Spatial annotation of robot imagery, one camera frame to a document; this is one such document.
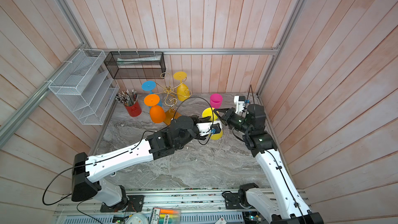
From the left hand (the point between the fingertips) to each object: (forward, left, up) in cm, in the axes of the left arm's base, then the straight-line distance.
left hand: (207, 118), depth 66 cm
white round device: (-34, +31, -30) cm, 55 cm away
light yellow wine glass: (+2, -2, +1) cm, 3 cm away
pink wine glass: (+30, -8, -20) cm, 37 cm away
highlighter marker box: (-33, +18, -30) cm, 48 cm away
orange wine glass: (+10, +25, -8) cm, 28 cm away
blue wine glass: (+20, +29, +1) cm, 35 cm away
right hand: (+3, -2, +2) cm, 4 cm away
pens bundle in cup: (+26, +48, -15) cm, 57 cm away
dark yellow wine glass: (+26, +13, -8) cm, 30 cm away
